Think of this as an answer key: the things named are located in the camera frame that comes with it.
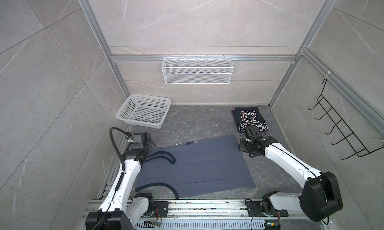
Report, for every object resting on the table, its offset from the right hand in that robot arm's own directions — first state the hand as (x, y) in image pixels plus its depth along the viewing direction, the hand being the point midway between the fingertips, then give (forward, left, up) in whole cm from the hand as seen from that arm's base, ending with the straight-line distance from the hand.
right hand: (242, 145), depth 87 cm
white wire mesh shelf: (+46, +26, +21) cm, 57 cm away
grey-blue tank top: (-9, +26, -8) cm, 28 cm away
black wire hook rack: (-16, -38, +23) cm, 48 cm away
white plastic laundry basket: (+30, +62, -1) cm, 69 cm away
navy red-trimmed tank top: (+25, -12, -5) cm, 28 cm away
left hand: (0, +55, +6) cm, 55 cm away
